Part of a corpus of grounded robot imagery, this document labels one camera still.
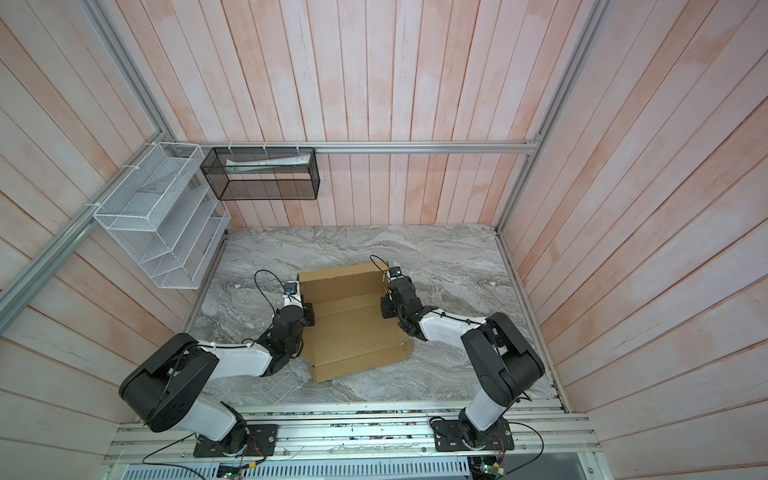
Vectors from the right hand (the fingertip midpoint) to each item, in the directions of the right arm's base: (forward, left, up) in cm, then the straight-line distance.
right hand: (388, 295), depth 95 cm
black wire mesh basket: (+37, +45, +21) cm, 61 cm away
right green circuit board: (-44, -25, -6) cm, 51 cm away
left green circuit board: (-47, +38, -7) cm, 61 cm away
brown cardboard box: (-11, +12, -5) cm, 17 cm away
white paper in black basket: (+27, +42, +31) cm, 59 cm away
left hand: (-4, +26, +3) cm, 27 cm away
